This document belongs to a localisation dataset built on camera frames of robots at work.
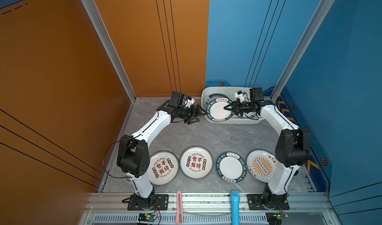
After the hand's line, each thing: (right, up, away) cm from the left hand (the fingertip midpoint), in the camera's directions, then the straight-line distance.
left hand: (204, 115), depth 82 cm
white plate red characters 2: (-4, -28, +5) cm, 29 cm away
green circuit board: (-28, -49, -11) cm, 57 cm away
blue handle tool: (+15, -41, -10) cm, 45 cm away
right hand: (+12, +4, +5) cm, 14 cm away
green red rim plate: (+12, +14, +35) cm, 39 cm away
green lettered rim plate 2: (+16, -30, +3) cm, 34 cm away
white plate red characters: (-23, -31, +3) cm, 39 cm away
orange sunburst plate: (+33, -28, +4) cm, 44 cm away
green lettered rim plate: (+7, +2, +6) cm, 10 cm away
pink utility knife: (-12, -47, -12) cm, 50 cm away
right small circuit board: (+35, -47, -12) cm, 60 cm away
